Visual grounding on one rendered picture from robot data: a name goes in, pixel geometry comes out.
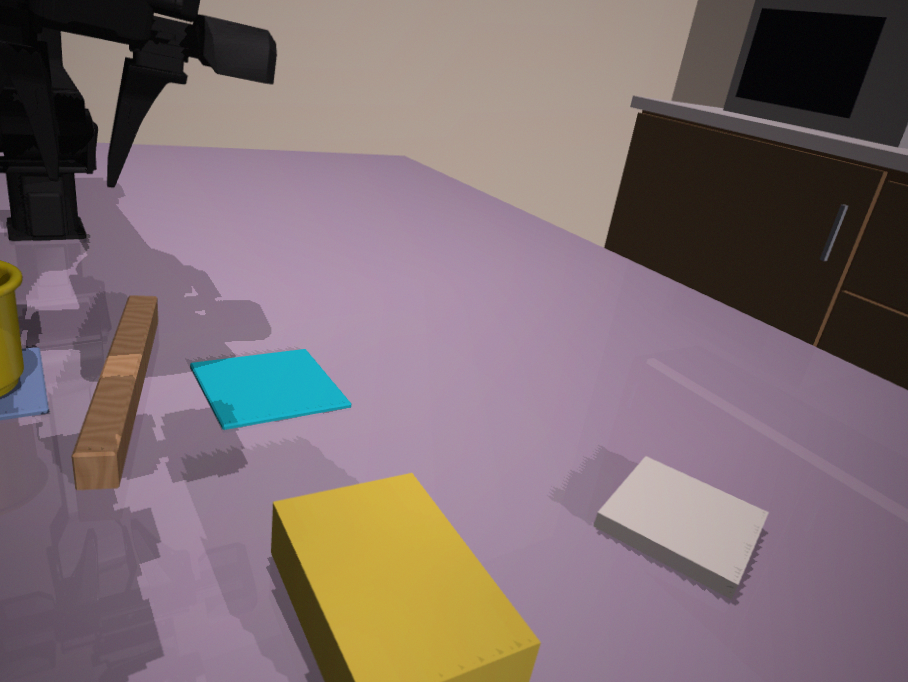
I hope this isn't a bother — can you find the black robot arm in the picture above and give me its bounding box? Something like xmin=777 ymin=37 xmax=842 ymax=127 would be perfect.
xmin=0 ymin=0 xmax=200 ymax=241

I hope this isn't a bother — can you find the yellow cup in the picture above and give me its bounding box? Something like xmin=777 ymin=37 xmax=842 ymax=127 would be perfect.
xmin=0 ymin=260 xmax=24 ymax=397

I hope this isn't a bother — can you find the brown wooden beam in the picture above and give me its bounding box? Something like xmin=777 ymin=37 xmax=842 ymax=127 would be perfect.
xmin=72 ymin=295 xmax=159 ymax=490

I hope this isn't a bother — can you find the white flat rectangular block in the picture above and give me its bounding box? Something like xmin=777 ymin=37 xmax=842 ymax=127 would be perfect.
xmin=594 ymin=456 xmax=768 ymax=600

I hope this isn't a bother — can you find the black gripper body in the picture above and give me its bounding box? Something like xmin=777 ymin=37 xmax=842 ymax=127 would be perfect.
xmin=0 ymin=0 xmax=277 ymax=85

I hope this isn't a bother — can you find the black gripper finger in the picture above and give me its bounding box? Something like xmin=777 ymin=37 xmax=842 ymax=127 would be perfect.
xmin=0 ymin=40 xmax=60 ymax=182
xmin=107 ymin=57 xmax=187 ymax=187

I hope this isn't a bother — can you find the yellow rectangular block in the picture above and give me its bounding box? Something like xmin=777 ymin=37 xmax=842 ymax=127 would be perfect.
xmin=271 ymin=473 xmax=540 ymax=682

